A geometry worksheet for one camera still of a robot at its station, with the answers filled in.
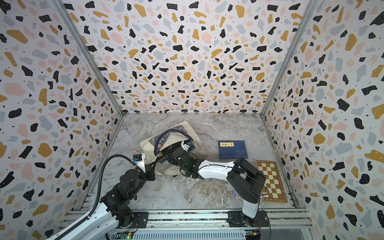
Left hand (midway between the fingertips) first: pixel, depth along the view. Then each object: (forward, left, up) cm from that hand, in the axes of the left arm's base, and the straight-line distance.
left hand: (158, 162), depth 79 cm
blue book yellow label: (+15, -44, -11) cm, 48 cm away
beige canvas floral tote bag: (+6, 0, +4) cm, 7 cm away
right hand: (+6, -6, -3) cm, 9 cm away
